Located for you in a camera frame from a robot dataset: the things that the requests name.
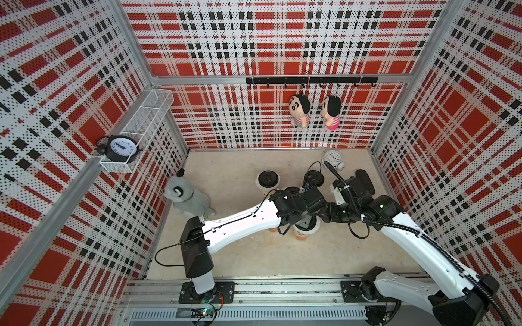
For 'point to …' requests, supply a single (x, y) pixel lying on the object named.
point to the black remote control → (366, 180)
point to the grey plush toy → (180, 190)
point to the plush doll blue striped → (299, 108)
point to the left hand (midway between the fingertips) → (301, 214)
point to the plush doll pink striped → (330, 108)
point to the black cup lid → (268, 178)
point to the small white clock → (334, 157)
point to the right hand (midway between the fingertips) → (330, 214)
